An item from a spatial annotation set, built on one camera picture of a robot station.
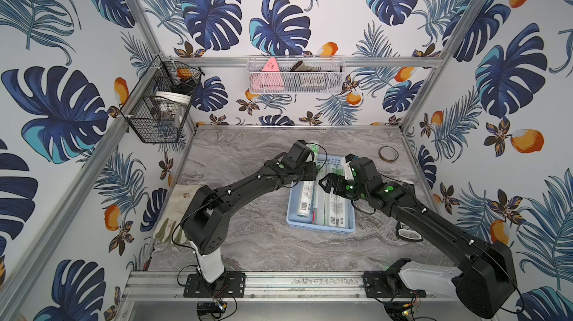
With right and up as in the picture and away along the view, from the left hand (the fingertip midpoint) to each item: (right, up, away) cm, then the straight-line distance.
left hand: (315, 167), depth 85 cm
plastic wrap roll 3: (+2, -13, +5) cm, 14 cm away
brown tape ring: (+38, +2, +24) cm, 45 cm away
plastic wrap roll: (+11, -18, +2) cm, 21 cm away
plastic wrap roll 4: (-4, -8, -5) cm, 10 cm away
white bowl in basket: (-51, +25, -6) cm, 57 cm away
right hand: (+4, -5, -5) cm, 8 cm away
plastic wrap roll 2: (+9, -2, +15) cm, 18 cm away
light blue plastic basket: (-8, -20, -3) cm, 21 cm away
